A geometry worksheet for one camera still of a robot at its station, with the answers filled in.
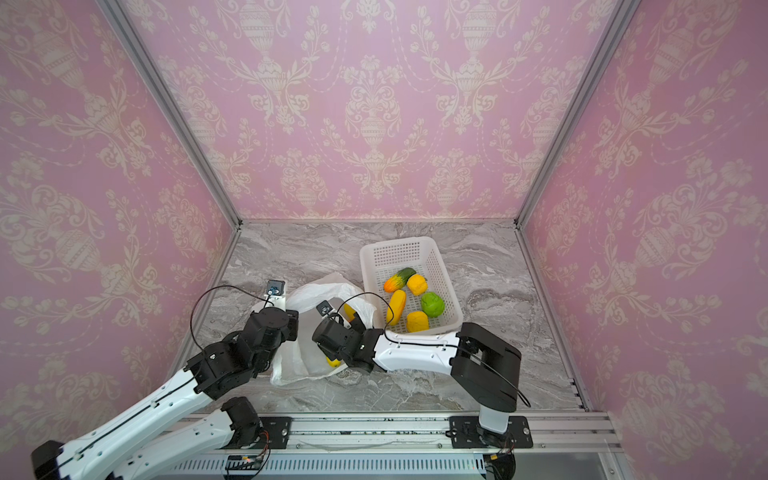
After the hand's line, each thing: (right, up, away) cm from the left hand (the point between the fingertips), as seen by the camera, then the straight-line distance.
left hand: (291, 306), depth 75 cm
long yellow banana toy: (+27, -3, +20) cm, 34 cm away
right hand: (+11, -8, +9) cm, 16 cm away
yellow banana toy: (+15, -2, 0) cm, 15 cm away
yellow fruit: (+33, -7, +12) cm, 36 cm away
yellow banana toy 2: (+9, -18, +9) cm, 22 cm away
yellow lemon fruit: (+34, +3, +22) cm, 40 cm away
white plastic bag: (+1, -15, +7) cm, 17 cm away
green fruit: (+38, -3, +15) cm, 41 cm away
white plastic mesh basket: (+21, +10, +31) cm, 38 cm away
